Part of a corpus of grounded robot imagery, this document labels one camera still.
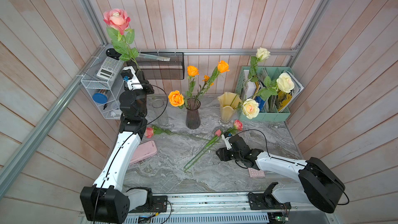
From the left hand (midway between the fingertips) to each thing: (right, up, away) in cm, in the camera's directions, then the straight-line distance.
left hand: (144, 72), depth 66 cm
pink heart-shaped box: (-8, -41, +23) cm, 47 cm away
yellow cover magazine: (+82, -10, +34) cm, 90 cm away
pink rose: (-6, -31, +29) cm, 43 cm away
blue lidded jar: (-25, -10, +10) cm, 29 cm away
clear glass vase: (0, -23, +33) cm, 41 cm away
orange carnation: (+28, -3, +20) cm, 34 cm away
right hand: (+36, -40, +22) cm, 58 cm away
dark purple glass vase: (+21, -24, +40) cm, 51 cm away
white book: (+54, -3, +22) cm, 59 cm away
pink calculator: (+55, -51, +15) cm, 76 cm away
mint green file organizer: (+60, -1, +22) cm, 64 cm away
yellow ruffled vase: (+44, -12, +29) cm, 54 cm away
